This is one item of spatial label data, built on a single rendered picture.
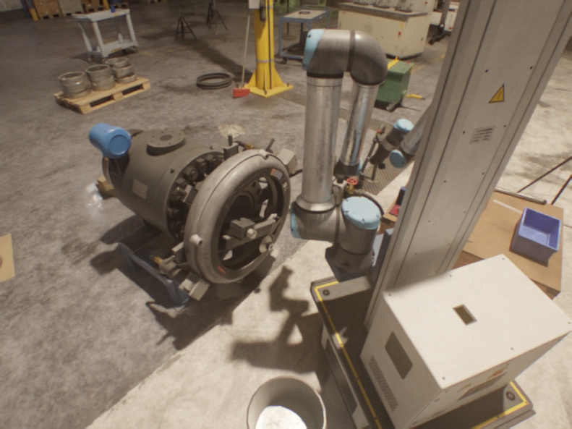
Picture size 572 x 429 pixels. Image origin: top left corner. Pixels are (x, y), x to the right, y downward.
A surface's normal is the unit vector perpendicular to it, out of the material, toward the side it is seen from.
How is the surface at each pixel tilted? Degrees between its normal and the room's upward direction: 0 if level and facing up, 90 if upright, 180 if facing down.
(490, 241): 0
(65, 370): 0
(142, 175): 48
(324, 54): 81
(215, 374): 0
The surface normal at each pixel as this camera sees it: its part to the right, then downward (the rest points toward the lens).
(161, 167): -0.30, -0.37
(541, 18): 0.30, 0.63
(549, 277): 0.00, -0.75
